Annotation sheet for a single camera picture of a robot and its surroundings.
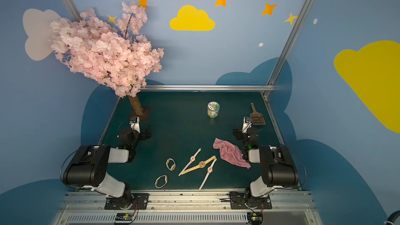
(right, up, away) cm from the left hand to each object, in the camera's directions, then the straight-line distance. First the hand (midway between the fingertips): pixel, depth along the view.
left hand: (142, 124), depth 94 cm
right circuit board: (+62, -43, -21) cm, 79 cm away
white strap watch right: (+41, -24, -10) cm, 49 cm away
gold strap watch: (+37, -22, -8) cm, 44 cm away
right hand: (+64, 0, +1) cm, 64 cm away
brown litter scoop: (+76, +3, +13) cm, 77 cm away
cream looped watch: (+21, -22, -11) cm, 32 cm away
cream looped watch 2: (+18, -27, -16) cm, 37 cm away
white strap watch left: (+31, -20, -6) cm, 38 cm away
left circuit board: (0, -41, -22) cm, 47 cm away
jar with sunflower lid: (+44, +10, +8) cm, 46 cm away
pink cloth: (+54, -16, -6) cm, 56 cm away
